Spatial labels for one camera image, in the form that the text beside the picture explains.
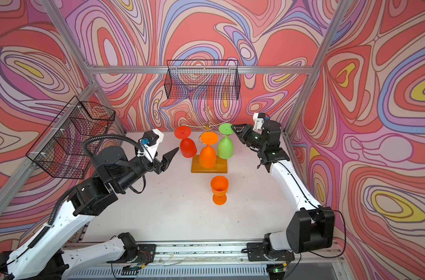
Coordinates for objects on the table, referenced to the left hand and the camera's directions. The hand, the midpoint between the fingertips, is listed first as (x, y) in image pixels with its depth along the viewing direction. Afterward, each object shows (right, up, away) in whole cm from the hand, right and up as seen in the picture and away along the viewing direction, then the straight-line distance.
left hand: (170, 141), depth 56 cm
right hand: (+22, +5, +19) cm, 29 cm away
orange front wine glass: (+11, -6, +22) cm, 25 cm away
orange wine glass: (+17, -20, +24) cm, 36 cm away
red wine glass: (+1, -2, +27) cm, 27 cm away
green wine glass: (+20, -2, +24) cm, 31 cm away
